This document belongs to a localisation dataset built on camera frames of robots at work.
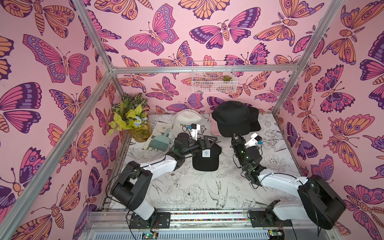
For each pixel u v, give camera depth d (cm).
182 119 106
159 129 110
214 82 106
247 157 62
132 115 86
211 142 72
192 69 92
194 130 76
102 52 84
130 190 44
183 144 66
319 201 43
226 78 92
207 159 94
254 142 73
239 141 71
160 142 103
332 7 69
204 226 73
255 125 110
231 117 82
